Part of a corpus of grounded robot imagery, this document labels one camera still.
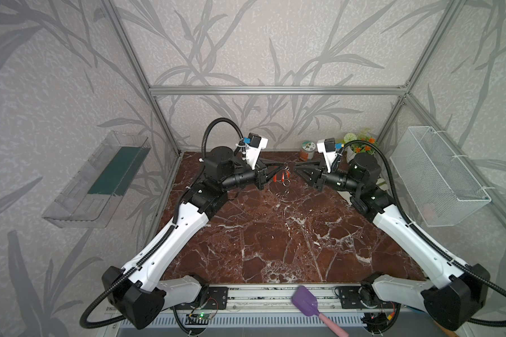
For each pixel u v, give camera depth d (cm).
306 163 64
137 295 36
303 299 73
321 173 57
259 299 75
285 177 64
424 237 44
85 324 36
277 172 62
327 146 56
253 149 54
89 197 64
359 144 106
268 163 58
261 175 54
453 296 37
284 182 64
